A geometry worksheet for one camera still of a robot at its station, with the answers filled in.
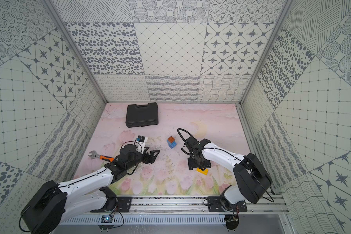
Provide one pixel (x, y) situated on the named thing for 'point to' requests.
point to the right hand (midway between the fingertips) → (199, 168)
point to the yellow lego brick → (204, 172)
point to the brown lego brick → (171, 139)
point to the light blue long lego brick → (172, 145)
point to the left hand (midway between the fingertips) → (157, 151)
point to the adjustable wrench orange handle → (93, 154)
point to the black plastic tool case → (142, 115)
